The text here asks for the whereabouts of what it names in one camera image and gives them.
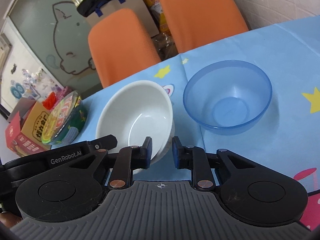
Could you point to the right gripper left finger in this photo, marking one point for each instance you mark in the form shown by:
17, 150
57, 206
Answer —
127, 160

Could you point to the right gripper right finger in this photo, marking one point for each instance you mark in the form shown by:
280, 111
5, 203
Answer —
194, 159

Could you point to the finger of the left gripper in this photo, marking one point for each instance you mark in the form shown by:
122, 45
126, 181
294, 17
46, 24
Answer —
107, 142

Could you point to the white ceramic bowl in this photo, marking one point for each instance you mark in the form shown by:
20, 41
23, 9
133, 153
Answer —
138, 110

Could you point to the person's left hand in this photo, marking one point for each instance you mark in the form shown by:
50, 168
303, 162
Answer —
9, 219

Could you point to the red cracker box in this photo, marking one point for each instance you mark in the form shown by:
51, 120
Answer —
26, 124

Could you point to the green instant noodle bowl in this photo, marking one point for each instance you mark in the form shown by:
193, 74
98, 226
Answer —
65, 121

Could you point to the blue plastic bowl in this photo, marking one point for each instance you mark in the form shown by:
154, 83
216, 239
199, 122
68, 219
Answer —
228, 97

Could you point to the blue cartoon tablecloth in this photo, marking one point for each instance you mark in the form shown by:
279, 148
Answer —
286, 138

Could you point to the left orange chair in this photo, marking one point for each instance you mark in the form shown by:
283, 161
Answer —
120, 47

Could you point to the orange chair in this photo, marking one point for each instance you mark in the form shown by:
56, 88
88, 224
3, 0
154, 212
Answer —
195, 23
120, 47

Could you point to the brown paper bag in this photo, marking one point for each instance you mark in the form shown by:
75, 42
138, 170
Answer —
137, 6

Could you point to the right orange chair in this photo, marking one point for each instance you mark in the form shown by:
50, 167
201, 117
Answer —
195, 23

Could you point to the yellow snack bag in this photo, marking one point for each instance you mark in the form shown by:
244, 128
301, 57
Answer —
155, 8

